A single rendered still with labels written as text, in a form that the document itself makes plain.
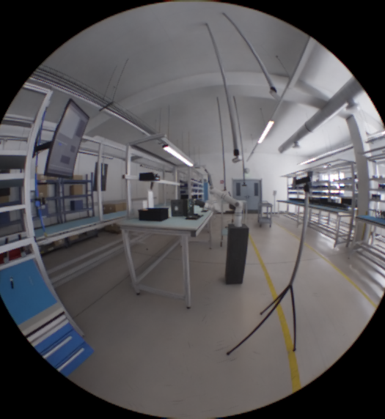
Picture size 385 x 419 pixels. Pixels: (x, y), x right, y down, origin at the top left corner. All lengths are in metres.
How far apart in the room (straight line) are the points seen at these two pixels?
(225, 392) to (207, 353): 0.43
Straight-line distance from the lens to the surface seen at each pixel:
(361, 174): 4.25
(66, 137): 1.05
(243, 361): 1.37
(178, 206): 1.61
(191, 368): 1.32
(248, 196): 8.27
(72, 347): 0.79
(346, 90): 3.48
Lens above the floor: 1.27
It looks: 7 degrees down
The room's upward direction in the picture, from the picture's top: 2 degrees counter-clockwise
